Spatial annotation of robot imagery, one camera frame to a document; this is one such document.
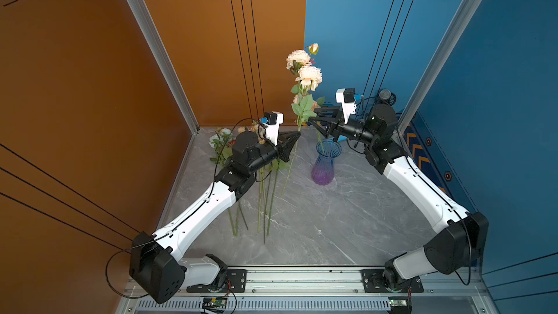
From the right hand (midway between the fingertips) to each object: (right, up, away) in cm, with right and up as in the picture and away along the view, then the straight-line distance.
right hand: (315, 116), depth 65 cm
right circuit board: (+28, -60, +4) cm, 67 cm away
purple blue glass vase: (+8, -19, +34) cm, 40 cm away
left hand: (-5, -4, +2) cm, 7 cm away
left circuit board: (-33, -62, +6) cm, 70 cm away
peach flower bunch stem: (-16, -42, +19) cm, 49 cm away
